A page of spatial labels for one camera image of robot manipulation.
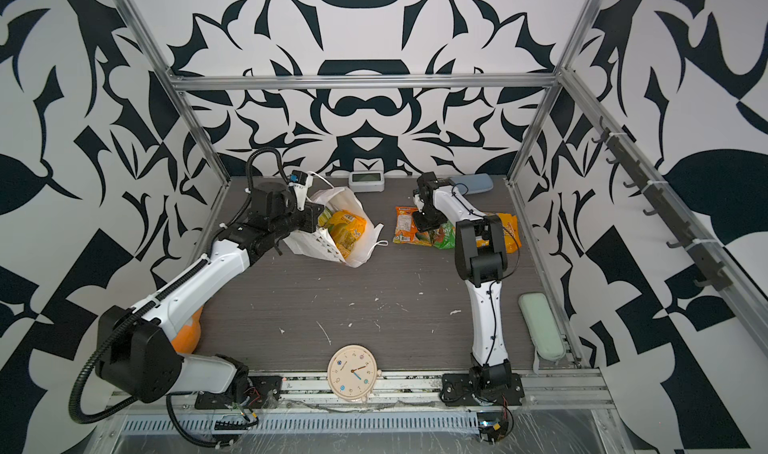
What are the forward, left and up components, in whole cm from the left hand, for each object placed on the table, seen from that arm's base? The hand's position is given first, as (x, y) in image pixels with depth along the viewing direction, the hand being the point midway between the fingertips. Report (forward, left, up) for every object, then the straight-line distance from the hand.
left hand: (322, 199), depth 80 cm
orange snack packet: (+6, -24, -22) cm, 33 cm away
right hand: (+8, -31, -23) cm, 39 cm away
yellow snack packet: (0, -5, -14) cm, 15 cm away
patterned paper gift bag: (-8, +2, -9) cm, 12 cm away
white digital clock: (+28, -11, -22) cm, 37 cm away
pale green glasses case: (-28, -58, -22) cm, 68 cm away
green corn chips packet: (+2, -36, -22) cm, 42 cm away
